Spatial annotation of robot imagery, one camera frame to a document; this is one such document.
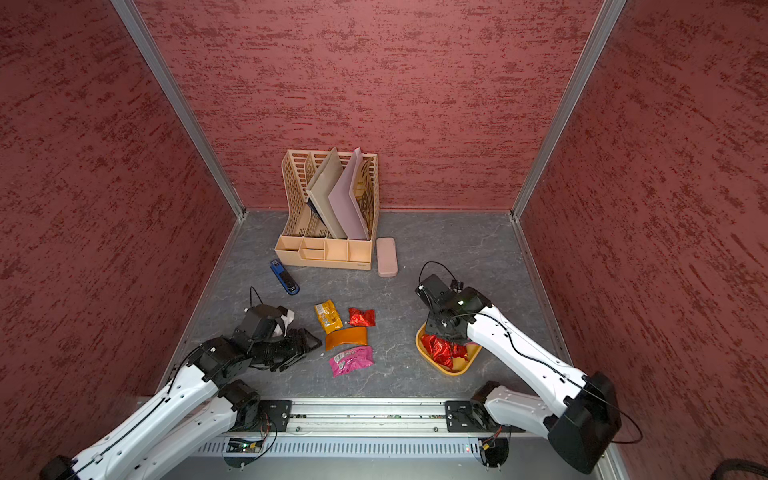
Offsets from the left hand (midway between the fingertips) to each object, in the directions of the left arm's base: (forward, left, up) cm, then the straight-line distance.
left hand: (313, 356), depth 76 cm
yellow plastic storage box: (-3, -37, -3) cm, 37 cm away
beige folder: (+44, +2, +18) cm, 48 cm away
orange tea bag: (+8, -10, -7) cm, 15 cm away
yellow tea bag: (+14, -1, -7) cm, 16 cm away
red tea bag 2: (+4, -35, -6) cm, 36 cm away
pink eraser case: (+37, -18, -6) cm, 42 cm away
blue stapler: (+26, +15, -4) cm, 30 cm away
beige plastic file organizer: (+39, +10, -1) cm, 40 cm away
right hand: (+5, -33, +2) cm, 33 cm away
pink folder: (+43, -4, +14) cm, 45 cm away
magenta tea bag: (+1, -9, -5) cm, 10 cm away
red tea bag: (+14, -10, -6) cm, 18 cm away
